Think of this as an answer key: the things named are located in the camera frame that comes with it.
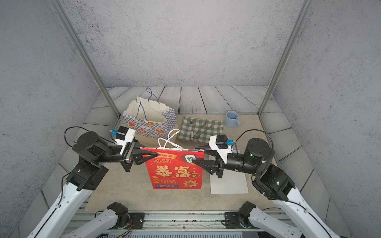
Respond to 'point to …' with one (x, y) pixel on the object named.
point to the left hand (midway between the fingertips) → (156, 158)
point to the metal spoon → (191, 124)
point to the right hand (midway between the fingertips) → (197, 156)
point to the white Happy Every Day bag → (232, 182)
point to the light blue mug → (231, 119)
